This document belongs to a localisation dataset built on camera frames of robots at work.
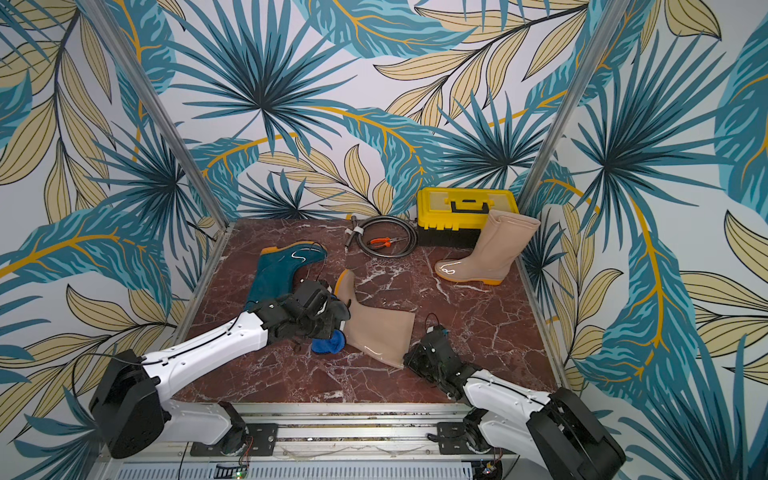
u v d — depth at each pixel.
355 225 1.17
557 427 0.43
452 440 0.73
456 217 1.01
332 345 0.79
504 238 0.87
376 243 1.14
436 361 0.67
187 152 0.97
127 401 0.40
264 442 0.73
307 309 0.63
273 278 1.00
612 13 0.68
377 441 0.75
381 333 0.93
